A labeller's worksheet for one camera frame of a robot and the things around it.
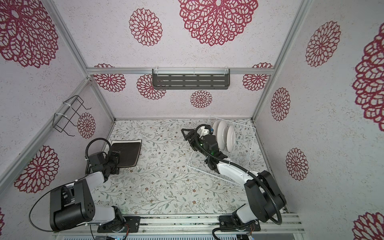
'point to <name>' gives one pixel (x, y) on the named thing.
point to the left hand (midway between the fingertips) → (121, 158)
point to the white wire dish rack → (243, 155)
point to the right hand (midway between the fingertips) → (183, 131)
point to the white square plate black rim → (133, 141)
